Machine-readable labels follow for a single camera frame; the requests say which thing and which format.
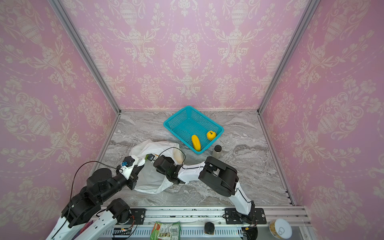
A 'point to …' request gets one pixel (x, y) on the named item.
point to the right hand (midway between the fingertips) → (163, 157)
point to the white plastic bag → (150, 180)
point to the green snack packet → (166, 231)
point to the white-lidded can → (280, 228)
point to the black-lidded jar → (209, 228)
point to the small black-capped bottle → (217, 153)
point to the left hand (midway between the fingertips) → (143, 166)
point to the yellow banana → (196, 143)
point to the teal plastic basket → (191, 121)
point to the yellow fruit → (211, 135)
